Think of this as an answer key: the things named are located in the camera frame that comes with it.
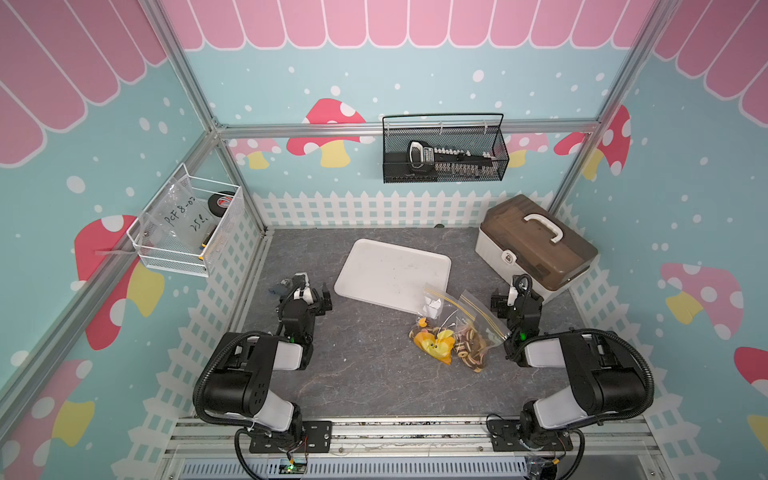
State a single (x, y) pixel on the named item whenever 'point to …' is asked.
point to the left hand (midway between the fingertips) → (312, 289)
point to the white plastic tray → (392, 275)
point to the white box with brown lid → (518, 235)
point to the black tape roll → (218, 204)
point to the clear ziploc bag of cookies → (480, 332)
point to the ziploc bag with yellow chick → (439, 321)
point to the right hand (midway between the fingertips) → (514, 289)
